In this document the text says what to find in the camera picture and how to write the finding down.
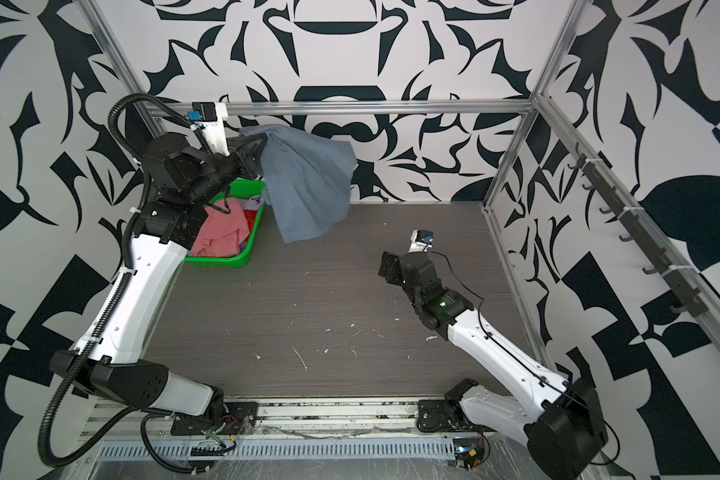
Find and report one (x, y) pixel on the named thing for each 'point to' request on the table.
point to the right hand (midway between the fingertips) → (396, 255)
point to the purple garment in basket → (253, 203)
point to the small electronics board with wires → (471, 451)
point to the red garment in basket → (251, 217)
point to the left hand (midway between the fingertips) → (260, 126)
